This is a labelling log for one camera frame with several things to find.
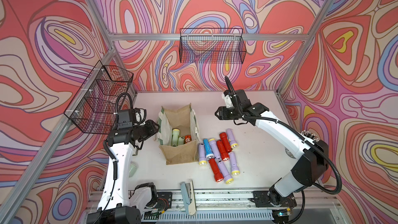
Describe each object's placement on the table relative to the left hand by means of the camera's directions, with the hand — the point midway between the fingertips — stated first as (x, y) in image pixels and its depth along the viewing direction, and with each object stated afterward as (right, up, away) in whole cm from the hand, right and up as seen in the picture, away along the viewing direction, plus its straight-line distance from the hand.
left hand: (158, 127), depth 75 cm
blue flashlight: (+26, -16, +9) cm, 32 cm away
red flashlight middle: (+34, -17, +11) cm, 40 cm away
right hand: (+31, +4, +6) cm, 32 cm away
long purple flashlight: (+35, -26, +2) cm, 44 cm away
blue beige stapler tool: (+15, -31, -1) cm, 34 cm away
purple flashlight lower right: (+39, -23, +5) cm, 46 cm away
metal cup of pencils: (+75, -3, +2) cm, 75 cm away
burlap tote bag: (+11, +3, +12) cm, 17 cm away
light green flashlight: (+6, -7, +18) cm, 20 cm away
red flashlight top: (+35, -9, +16) cm, 40 cm away
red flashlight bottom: (+30, -25, +3) cm, 39 cm away
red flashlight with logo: (+13, -9, +16) cm, 22 cm away
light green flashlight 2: (+9, -10, +15) cm, 20 cm away
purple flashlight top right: (+40, -9, +17) cm, 44 cm away
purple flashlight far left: (+22, -19, +8) cm, 30 cm away
